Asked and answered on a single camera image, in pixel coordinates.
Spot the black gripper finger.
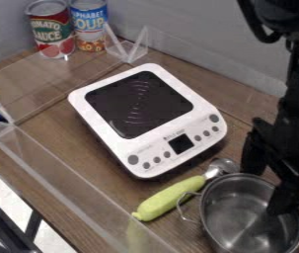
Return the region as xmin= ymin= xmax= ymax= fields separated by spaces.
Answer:
xmin=242 ymin=128 xmax=268 ymax=176
xmin=266 ymin=178 xmax=299 ymax=215

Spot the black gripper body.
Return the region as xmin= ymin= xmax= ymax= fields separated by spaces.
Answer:
xmin=253 ymin=99 xmax=299 ymax=183

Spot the silver pot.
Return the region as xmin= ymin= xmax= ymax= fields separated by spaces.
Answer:
xmin=177 ymin=173 xmax=299 ymax=253

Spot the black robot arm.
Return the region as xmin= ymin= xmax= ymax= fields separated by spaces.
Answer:
xmin=238 ymin=0 xmax=299 ymax=215

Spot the white and black stove top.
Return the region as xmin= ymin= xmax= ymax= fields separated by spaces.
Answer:
xmin=67 ymin=63 xmax=229 ymax=179

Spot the alphabet soup can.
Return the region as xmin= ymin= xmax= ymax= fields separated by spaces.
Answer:
xmin=69 ymin=0 xmax=109 ymax=52

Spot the clear acrylic barrier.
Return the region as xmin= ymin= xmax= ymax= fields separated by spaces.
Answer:
xmin=0 ymin=23 xmax=179 ymax=253

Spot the tomato sauce can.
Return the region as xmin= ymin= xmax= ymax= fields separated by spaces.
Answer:
xmin=26 ymin=0 xmax=75 ymax=59

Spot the green handled ice cream scoop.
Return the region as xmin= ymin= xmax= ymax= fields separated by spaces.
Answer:
xmin=133 ymin=158 xmax=241 ymax=221

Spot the black table frame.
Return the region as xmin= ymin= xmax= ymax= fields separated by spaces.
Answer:
xmin=0 ymin=187 xmax=46 ymax=253

